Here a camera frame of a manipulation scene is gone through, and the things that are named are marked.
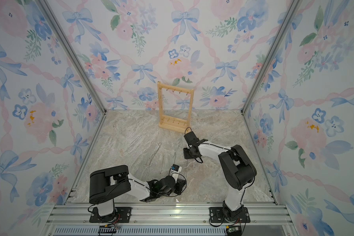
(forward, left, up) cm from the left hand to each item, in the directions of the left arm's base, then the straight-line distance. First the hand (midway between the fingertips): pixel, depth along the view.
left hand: (188, 183), depth 83 cm
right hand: (+19, -1, -1) cm, 19 cm away
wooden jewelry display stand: (+40, +12, +6) cm, 42 cm away
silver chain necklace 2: (+18, +9, -1) cm, 20 cm away
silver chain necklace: (+11, +26, -1) cm, 28 cm away
